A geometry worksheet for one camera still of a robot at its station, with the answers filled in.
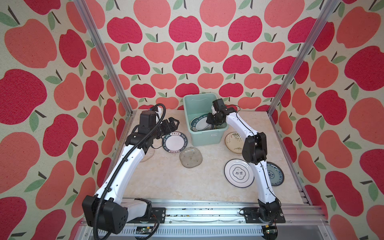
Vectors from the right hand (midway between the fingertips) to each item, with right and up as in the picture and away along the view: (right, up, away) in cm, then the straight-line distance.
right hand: (210, 120), depth 103 cm
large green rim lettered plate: (-7, -3, +7) cm, 11 cm away
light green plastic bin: (-10, +9, +2) cm, 14 cm away
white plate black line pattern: (+15, -33, -15) cm, 39 cm away
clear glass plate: (-42, -23, -7) cm, 48 cm away
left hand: (-21, -4, -27) cm, 35 cm away
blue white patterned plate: (+38, -35, -15) cm, 53 cm away
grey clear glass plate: (-14, -25, -7) cm, 29 cm away
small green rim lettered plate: (-25, -16, 0) cm, 30 cm away
